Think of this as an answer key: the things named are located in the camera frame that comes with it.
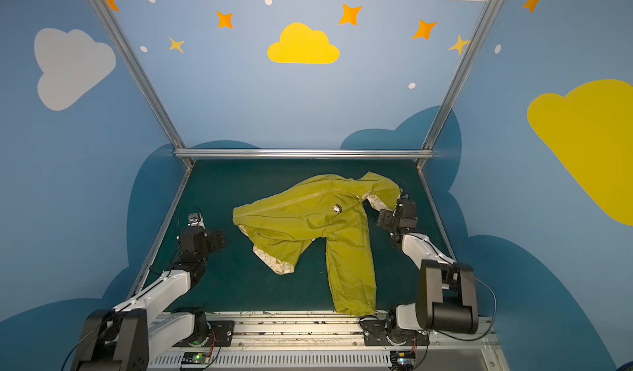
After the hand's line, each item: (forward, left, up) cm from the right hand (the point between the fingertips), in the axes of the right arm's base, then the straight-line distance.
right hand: (398, 213), depth 93 cm
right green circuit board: (-46, +3, -10) cm, 47 cm away
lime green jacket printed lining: (-7, +45, -4) cm, 46 cm away
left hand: (-12, +72, 0) cm, 73 cm away
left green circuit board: (-48, +64, -8) cm, 81 cm away
